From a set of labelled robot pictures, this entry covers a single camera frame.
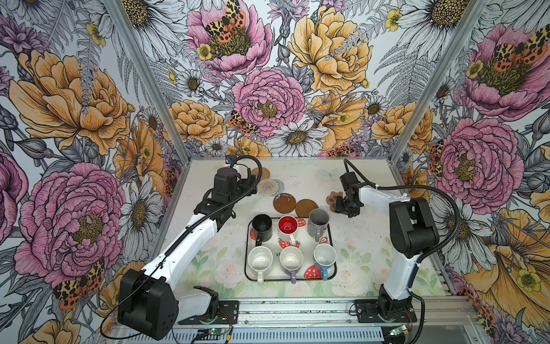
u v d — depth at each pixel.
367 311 0.74
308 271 0.83
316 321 0.73
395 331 0.72
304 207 1.02
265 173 1.15
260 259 0.85
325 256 0.85
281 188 1.09
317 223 0.94
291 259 0.87
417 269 0.56
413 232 0.52
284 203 1.03
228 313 0.73
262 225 0.91
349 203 0.84
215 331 0.71
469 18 0.73
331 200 1.04
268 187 1.08
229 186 0.59
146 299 0.39
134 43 0.79
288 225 0.94
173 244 0.46
